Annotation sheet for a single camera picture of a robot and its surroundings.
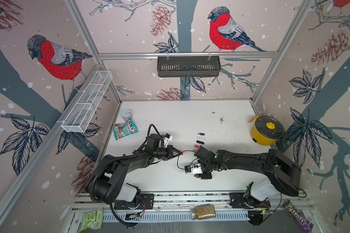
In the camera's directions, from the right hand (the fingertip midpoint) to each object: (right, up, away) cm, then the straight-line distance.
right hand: (198, 171), depth 85 cm
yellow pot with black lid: (+45, +23, +7) cm, 51 cm away
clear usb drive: (+3, +17, +13) cm, 22 cm away
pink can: (-52, +34, +22) cm, 65 cm away
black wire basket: (-5, +69, +19) cm, 71 cm away
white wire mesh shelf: (-63, +32, -14) cm, 72 cm away
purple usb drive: (+4, +20, +16) cm, 26 cm away
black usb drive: (+2, +15, +11) cm, 19 cm away
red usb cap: (-10, +11, -1) cm, 15 cm away
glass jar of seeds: (0, -12, -18) cm, 22 cm away
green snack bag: (-54, -17, -17) cm, 59 cm away
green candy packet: (-52, +23, +13) cm, 59 cm away
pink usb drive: (0, +12, +11) cm, 16 cm away
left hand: (-10, +12, -3) cm, 16 cm away
